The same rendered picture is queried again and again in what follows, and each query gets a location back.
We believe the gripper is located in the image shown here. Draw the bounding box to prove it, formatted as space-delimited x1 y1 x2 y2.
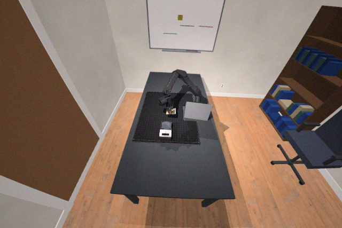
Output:
167 101 174 114

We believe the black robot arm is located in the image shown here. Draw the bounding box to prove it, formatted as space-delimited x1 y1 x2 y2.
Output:
159 69 203 107

